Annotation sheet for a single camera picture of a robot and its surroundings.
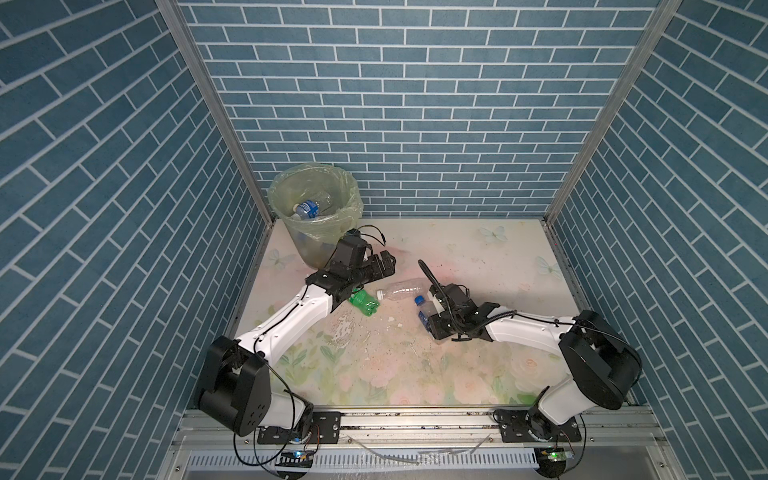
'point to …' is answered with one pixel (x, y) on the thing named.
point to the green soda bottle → (364, 302)
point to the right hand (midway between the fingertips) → (429, 321)
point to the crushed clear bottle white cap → (405, 288)
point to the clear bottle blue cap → (427, 310)
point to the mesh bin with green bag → (340, 198)
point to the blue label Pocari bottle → (307, 209)
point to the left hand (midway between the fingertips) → (386, 263)
